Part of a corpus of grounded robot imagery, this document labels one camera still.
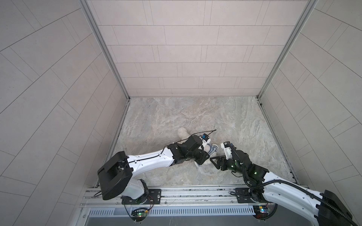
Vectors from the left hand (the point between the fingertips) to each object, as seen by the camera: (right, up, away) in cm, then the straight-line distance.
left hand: (211, 156), depth 76 cm
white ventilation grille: (+6, -24, -8) cm, 26 cm away
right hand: (+1, -4, +2) cm, 5 cm away
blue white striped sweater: (+2, +3, +5) cm, 6 cm away
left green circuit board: (-35, -23, -11) cm, 44 cm away
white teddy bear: (-1, -9, +5) cm, 10 cm away
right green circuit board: (+23, -24, -8) cm, 34 cm away
